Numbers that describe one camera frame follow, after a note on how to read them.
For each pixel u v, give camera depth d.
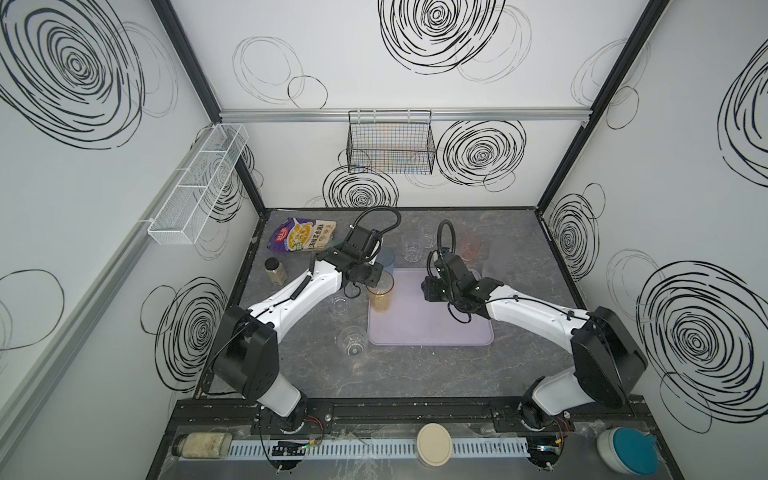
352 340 0.84
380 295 0.83
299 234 1.10
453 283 0.67
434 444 0.64
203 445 0.67
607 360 0.42
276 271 0.92
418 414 0.75
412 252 1.05
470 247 1.05
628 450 0.64
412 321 0.90
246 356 0.43
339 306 0.94
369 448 0.64
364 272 0.77
